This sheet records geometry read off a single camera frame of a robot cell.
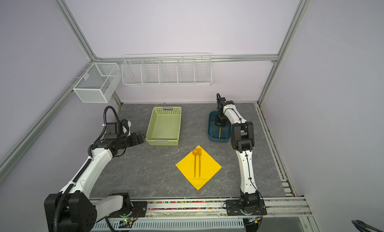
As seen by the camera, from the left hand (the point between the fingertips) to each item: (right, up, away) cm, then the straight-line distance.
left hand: (139, 139), depth 83 cm
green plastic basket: (+8, +6, +27) cm, 29 cm away
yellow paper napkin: (+40, -18, +6) cm, 44 cm away
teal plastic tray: (+45, +3, +24) cm, 51 cm away
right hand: (+50, +6, +22) cm, 55 cm away
